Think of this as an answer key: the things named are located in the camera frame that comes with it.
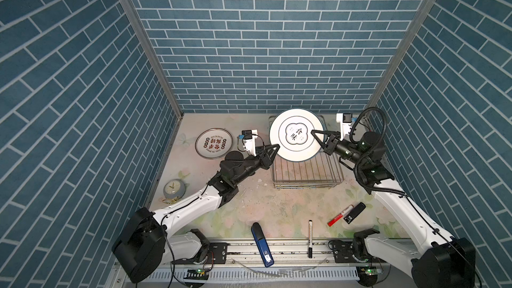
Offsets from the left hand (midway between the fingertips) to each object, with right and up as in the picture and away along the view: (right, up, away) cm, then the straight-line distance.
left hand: (279, 148), depth 71 cm
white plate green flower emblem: (+5, +6, 0) cm, 8 cm away
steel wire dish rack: (+23, -13, +23) cm, 35 cm away
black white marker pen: (+12, -38, +3) cm, 40 cm away
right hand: (+11, +6, -2) cm, 13 cm away
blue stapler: (-6, -36, +1) cm, 36 cm away
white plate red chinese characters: (-33, -1, +34) cm, 48 cm away
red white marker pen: (+23, -31, +10) cm, 40 cm away
